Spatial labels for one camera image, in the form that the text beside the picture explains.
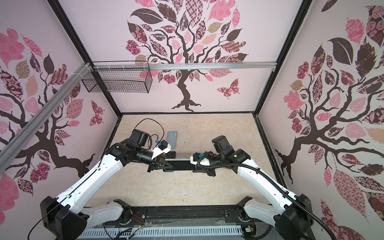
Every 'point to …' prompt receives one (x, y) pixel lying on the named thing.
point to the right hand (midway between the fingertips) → (194, 165)
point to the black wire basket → (118, 80)
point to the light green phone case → (172, 138)
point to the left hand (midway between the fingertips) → (170, 166)
